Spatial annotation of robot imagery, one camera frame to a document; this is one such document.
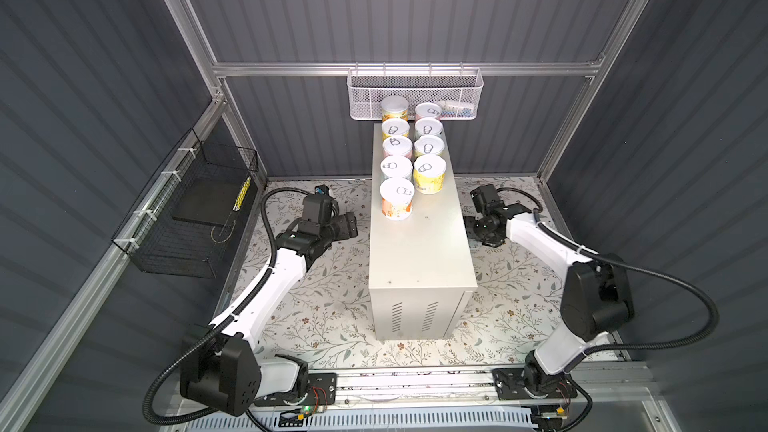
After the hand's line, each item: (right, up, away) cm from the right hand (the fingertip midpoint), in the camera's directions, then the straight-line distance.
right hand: (475, 233), depth 92 cm
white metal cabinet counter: (-20, -4, -34) cm, 40 cm away
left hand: (-40, +4, -9) cm, 41 cm away
